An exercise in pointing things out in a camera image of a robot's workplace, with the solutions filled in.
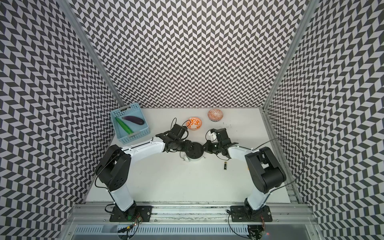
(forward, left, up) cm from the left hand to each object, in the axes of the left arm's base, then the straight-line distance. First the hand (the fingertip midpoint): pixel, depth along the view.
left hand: (189, 148), depth 90 cm
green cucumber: (+20, +48, -6) cm, 52 cm away
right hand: (0, -7, -1) cm, 7 cm away
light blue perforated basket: (+26, +48, -8) cm, 55 cm away
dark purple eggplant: (+29, +44, -7) cm, 53 cm away
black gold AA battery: (-9, -22, -6) cm, 24 cm away
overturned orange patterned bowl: (+31, -18, -4) cm, 36 cm away
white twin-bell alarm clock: (-3, -4, -1) cm, 5 cm away
